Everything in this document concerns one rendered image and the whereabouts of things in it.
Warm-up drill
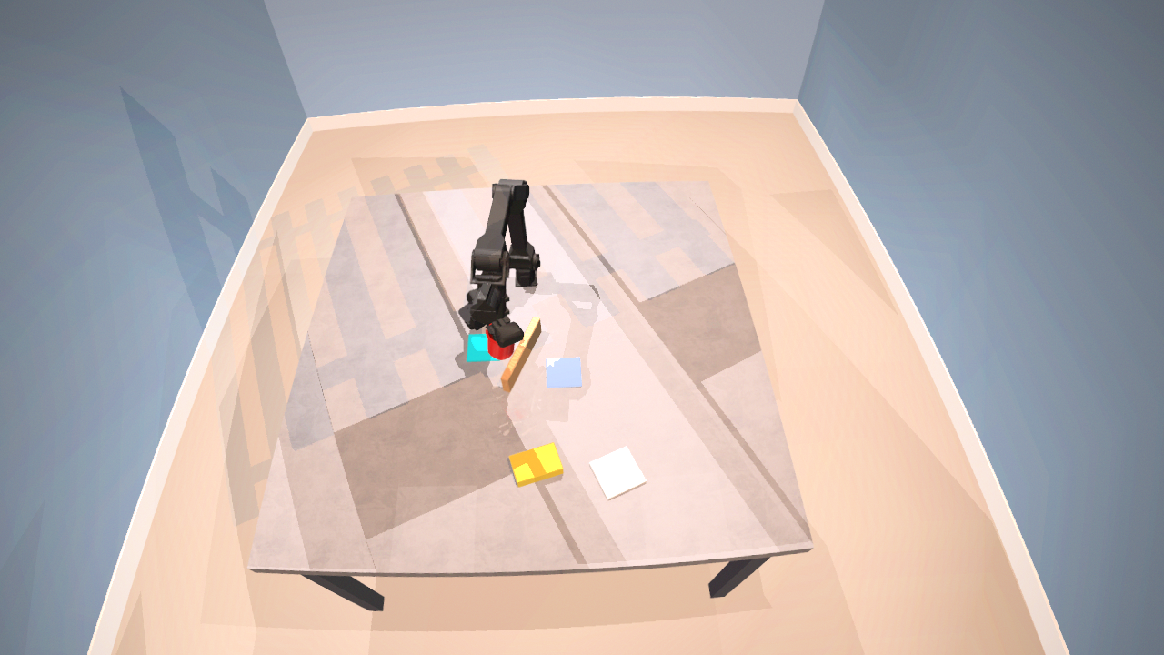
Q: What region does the red cup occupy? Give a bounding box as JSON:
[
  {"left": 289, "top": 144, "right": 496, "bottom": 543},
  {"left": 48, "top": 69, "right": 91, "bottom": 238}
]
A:
[{"left": 487, "top": 330, "right": 514, "bottom": 359}]

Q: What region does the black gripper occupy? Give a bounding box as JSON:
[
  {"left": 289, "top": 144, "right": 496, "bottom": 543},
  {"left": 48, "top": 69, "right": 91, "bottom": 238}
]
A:
[{"left": 467, "top": 289, "right": 524, "bottom": 348}]

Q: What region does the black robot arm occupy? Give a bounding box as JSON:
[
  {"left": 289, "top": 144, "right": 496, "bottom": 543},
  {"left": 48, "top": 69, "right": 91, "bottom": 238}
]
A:
[{"left": 457, "top": 179, "right": 541, "bottom": 330}]

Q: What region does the yellow flat block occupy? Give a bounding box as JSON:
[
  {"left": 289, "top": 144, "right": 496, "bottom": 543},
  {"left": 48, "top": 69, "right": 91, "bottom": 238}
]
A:
[{"left": 509, "top": 443, "right": 563, "bottom": 487}]

